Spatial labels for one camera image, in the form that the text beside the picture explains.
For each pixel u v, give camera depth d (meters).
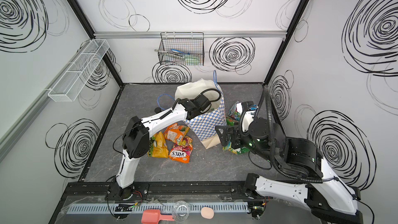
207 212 0.67
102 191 0.76
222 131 0.51
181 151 0.82
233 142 0.46
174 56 0.85
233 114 1.00
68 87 0.72
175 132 0.89
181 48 0.89
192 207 0.71
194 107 0.65
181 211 0.69
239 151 0.81
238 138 0.46
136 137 0.52
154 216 0.68
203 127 0.71
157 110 0.93
